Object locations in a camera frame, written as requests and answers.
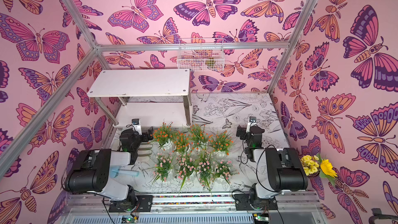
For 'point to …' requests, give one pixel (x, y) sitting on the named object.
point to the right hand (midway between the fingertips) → (249, 125)
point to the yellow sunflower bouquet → (315, 166)
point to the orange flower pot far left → (163, 136)
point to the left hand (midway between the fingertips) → (146, 126)
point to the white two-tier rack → (154, 97)
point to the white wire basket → (200, 54)
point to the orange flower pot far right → (219, 143)
